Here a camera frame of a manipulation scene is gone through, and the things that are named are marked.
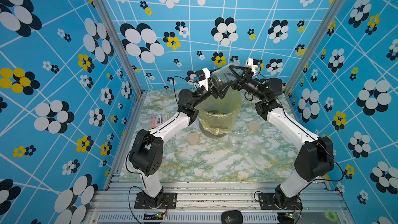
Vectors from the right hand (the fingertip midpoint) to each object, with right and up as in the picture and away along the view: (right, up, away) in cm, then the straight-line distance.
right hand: (229, 72), depth 63 cm
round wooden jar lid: (-18, -35, +33) cm, 51 cm away
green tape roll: (+49, -65, +6) cm, 82 cm away
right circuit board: (+27, -66, +7) cm, 71 cm away
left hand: (0, -1, 0) cm, 1 cm away
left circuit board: (-34, -66, +8) cm, 75 cm away
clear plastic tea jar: (+9, -35, +30) cm, 48 cm away
